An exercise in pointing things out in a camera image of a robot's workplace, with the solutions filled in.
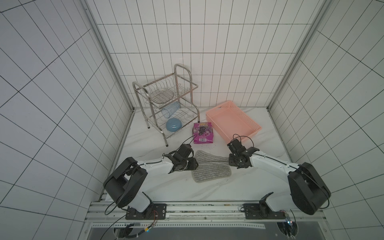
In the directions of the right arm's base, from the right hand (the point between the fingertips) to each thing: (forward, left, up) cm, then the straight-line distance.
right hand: (228, 161), depth 90 cm
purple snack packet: (+17, +16, +4) cm, 24 cm away
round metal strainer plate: (+28, +43, +27) cm, 58 cm away
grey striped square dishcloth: (-5, +11, 0) cm, 12 cm away
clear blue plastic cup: (+39, +42, +3) cm, 58 cm away
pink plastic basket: (+29, -3, +2) cm, 29 cm away
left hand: (-5, +22, 0) cm, 22 cm away
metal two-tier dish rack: (+16, +35, +31) cm, 50 cm away
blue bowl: (+20, +36, +8) cm, 42 cm away
